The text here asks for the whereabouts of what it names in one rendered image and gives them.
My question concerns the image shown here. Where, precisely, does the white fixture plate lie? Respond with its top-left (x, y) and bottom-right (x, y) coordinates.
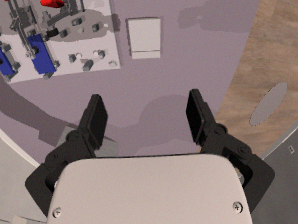
top-left (0, 0), bottom-right (121, 84)

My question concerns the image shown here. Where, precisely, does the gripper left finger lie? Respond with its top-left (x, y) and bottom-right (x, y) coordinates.
top-left (25, 94), bottom-right (108, 218)

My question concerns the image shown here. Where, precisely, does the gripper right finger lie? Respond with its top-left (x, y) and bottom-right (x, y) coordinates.
top-left (186, 89), bottom-right (275, 215)

